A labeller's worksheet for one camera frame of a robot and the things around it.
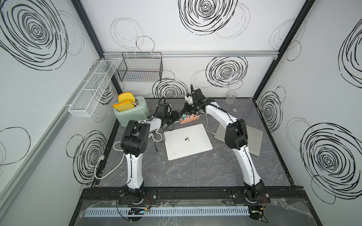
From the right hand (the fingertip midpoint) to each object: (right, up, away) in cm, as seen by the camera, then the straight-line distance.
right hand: (180, 111), depth 96 cm
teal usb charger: (+2, -3, +3) cm, 5 cm away
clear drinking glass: (+41, +12, +21) cm, 48 cm away
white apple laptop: (+4, -20, -3) cm, 21 cm away
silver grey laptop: (+53, -20, +5) cm, 57 cm away
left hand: (-1, -5, +6) cm, 8 cm away
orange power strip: (+7, -5, +9) cm, 12 cm away
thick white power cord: (-40, -36, -15) cm, 56 cm away
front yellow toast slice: (-36, +3, -7) cm, 37 cm away
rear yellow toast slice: (-37, +10, -3) cm, 38 cm away
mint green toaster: (-27, 0, -2) cm, 27 cm away
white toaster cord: (-27, +1, -2) cm, 27 cm away
